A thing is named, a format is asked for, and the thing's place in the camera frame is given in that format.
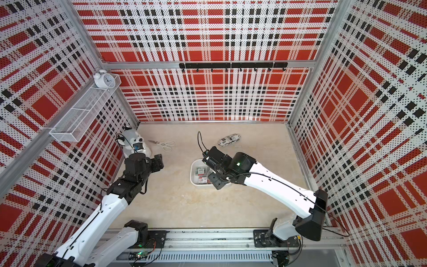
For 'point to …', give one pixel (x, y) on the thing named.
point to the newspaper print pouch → (229, 139)
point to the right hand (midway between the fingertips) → (223, 175)
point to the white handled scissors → (167, 145)
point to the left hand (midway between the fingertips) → (157, 157)
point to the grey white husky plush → (134, 142)
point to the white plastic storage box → (194, 164)
